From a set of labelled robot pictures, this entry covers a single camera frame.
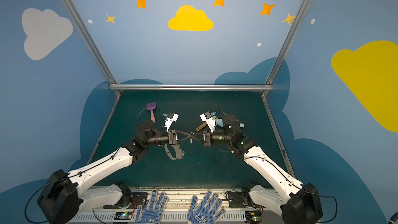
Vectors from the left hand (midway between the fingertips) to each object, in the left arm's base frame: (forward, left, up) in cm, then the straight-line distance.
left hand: (191, 138), depth 67 cm
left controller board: (-26, +32, -28) cm, 49 cm away
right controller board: (-26, -30, -27) cm, 48 cm away
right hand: (+2, -1, -1) cm, 2 cm away
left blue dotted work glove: (-25, +18, -26) cm, 40 cm away
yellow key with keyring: (+1, 0, -1) cm, 2 cm away
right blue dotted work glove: (-25, -6, -26) cm, 37 cm away
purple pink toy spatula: (+39, +32, -25) cm, 56 cm away
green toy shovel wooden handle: (+22, -4, -25) cm, 34 cm away
